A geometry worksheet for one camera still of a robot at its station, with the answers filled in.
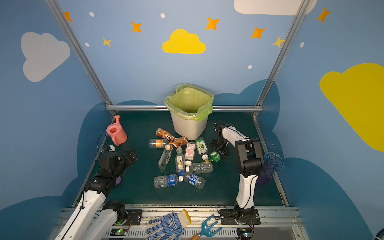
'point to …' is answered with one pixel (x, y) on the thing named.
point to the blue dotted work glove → (166, 226)
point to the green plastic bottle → (214, 156)
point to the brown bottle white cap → (177, 142)
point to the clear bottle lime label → (202, 147)
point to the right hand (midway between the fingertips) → (217, 151)
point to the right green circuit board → (244, 233)
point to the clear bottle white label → (164, 159)
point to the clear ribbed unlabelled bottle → (202, 167)
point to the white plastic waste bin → (192, 129)
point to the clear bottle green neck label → (180, 160)
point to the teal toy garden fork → (205, 232)
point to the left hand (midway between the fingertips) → (132, 154)
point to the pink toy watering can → (116, 131)
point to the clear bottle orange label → (158, 143)
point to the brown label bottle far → (164, 134)
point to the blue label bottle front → (169, 180)
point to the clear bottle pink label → (190, 151)
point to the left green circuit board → (118, 232)
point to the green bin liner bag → (188, 101)
